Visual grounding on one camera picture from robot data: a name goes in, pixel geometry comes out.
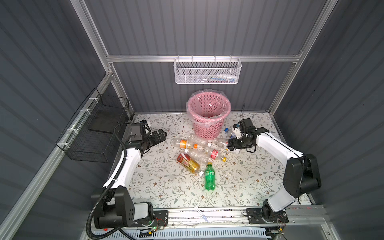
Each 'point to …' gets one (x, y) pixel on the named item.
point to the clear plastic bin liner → (207, 107)
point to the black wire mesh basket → (90, 137)
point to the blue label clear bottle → (226, 129)
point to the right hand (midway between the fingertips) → (236, 145)
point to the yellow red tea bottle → (186, 161)
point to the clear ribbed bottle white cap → (219, 142)
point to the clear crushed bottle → (200, 156)
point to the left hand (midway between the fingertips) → (159, 136)
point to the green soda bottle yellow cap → (210, 177)
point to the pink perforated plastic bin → (210, 133)
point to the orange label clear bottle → (183, 144)
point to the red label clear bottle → (214, 154)
